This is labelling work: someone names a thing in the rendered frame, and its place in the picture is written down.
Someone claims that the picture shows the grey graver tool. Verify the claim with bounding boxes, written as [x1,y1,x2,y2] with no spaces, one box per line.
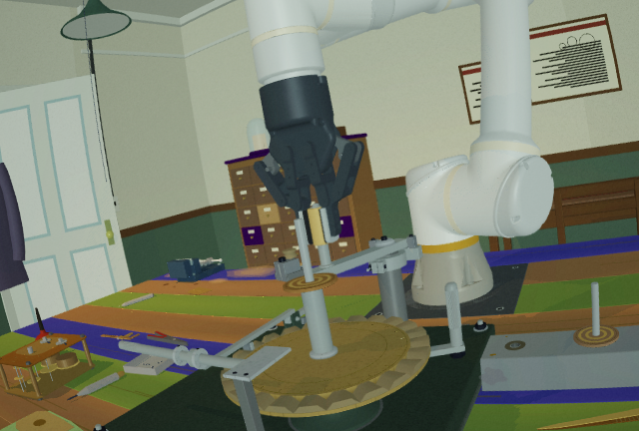
[66,371,125,401]

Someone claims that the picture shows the dark hanging coat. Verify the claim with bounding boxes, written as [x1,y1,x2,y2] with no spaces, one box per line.
[0,161,31,292]

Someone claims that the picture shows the cream cutter handle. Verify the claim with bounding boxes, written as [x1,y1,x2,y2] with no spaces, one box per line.
[306,204,328,247]

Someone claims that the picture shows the white panelled door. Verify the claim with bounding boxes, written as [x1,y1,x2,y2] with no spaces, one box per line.
[0,75,134,335]

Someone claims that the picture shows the white glass jar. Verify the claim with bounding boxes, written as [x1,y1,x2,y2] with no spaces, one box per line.
[246,118,270,152]

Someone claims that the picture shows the framed wall poster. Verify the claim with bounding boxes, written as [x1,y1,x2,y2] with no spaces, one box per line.
[457,13,624,126]

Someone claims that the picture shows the dark wooden bench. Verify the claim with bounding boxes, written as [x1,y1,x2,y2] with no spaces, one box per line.
[487,175,639,252]

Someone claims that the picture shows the grey detent bracket stand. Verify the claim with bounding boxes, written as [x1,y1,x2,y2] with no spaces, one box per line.
[222,345,293,431]

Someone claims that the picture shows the brass index plate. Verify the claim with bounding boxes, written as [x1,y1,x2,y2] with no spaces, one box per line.
[221,317,432,416]

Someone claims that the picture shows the red handled pliers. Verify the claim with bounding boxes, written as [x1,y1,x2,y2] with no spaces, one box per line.
[146,330,185,348]

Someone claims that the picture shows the red black handled tool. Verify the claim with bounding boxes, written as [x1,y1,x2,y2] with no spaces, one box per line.
[34,307,55,343]

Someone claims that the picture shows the grey spindle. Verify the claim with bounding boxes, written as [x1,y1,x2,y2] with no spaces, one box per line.
[294,210,339,360]

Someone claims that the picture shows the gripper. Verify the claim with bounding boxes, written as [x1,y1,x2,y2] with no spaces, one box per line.
[253,74,366,241]

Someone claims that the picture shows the grey blank stand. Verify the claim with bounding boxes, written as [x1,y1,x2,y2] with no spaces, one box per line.
[478,330,639,406]

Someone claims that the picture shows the brass wedge strip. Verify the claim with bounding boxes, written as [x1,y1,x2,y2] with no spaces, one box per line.
[547,413,639,431]

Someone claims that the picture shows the grey detent lever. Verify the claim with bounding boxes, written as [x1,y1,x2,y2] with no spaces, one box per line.
[118,340,226,370]

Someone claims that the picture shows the grey stand peg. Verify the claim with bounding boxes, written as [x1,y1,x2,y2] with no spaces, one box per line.
[590,280,602,338]

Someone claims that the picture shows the grey crank handle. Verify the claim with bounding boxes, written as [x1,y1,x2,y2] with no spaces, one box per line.
[427,281,468,359]

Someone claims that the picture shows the blue bench vise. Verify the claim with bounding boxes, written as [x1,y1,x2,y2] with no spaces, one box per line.
[166,254,227,283]

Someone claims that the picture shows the grey flat box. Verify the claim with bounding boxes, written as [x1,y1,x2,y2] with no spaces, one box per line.
[121,352,172,377]

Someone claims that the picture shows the wooden drawer cabinet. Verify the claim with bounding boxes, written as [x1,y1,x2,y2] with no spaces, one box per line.
[224,126,384,271]

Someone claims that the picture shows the brass wheel blank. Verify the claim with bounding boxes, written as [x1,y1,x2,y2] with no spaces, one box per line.
[283,271,337,295]
[572,325,621,350]

